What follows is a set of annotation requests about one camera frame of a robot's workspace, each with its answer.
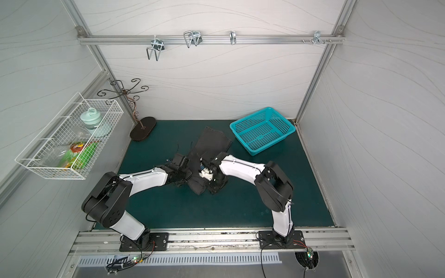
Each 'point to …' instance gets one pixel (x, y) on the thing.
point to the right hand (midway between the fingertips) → (215, 188)
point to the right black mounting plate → (267, 241)
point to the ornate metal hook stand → (146, 123)
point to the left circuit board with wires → (115, 266)
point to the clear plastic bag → (58, 157)
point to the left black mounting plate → (156, 242)
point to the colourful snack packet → (79, 155)
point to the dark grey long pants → (212, 142)
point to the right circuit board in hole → (309, 259)
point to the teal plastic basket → (259, 130)
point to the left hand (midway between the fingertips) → (192, 175)
